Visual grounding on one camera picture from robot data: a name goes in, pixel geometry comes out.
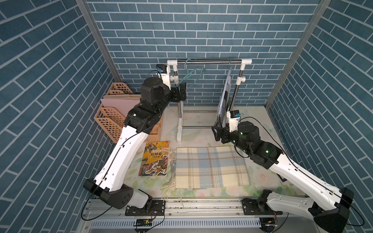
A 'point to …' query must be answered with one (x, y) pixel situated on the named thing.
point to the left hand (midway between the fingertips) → (182, 83)
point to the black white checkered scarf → (225, 97)
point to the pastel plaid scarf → (198, 167)
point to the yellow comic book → (155, 161)
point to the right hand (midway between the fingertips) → (220, 126)
